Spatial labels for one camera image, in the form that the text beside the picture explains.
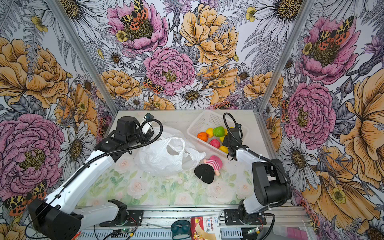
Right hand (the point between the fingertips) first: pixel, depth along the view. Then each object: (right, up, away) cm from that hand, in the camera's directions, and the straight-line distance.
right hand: (229, 141), depth 95 cm
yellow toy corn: (-4, +2, +4) cm, 6 cm away
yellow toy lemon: (-4, -4, -4) cm, 7 cm away
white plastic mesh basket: (-11, +14, +17) cm, 25 cm away
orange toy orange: (-17, +3, +3) cm, 17 cm away
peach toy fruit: (-12, +6, +5) cm, 14 cm away
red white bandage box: (-16, -36, -26) cm, 48 cm away
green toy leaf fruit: (-6, +6, +2) cm, 9 cm away
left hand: (-45, +6, -17) cm, 48 cm away
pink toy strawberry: (-9, -1, +1) cm, 9 cm away
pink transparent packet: (+22, -38, -26) cm, 51 cm away
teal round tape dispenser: (-27, -34, -30) cm, 53 cm away
